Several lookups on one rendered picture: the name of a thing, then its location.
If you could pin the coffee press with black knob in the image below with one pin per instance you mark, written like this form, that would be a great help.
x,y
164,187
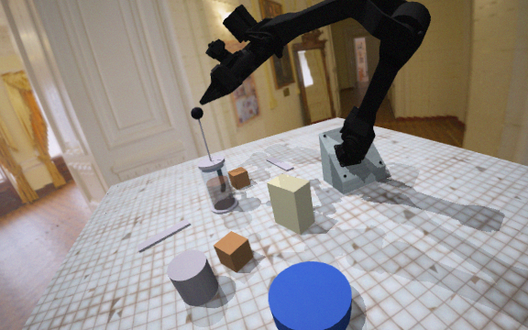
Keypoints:
x,y
215,177

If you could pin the blue cylinder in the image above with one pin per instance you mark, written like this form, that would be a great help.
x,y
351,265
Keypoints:
x,y
310,295

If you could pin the pale lilac flat bar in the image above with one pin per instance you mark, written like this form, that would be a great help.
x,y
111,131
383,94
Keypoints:
x,y
162,235
280,164

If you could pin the grey cylinder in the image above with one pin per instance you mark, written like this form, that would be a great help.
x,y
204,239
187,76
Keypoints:
x,y
193,277

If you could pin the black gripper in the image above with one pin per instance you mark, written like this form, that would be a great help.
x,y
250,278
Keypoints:
x,y
225,79

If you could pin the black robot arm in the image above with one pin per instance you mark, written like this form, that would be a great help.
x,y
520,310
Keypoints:
x,y
400,25

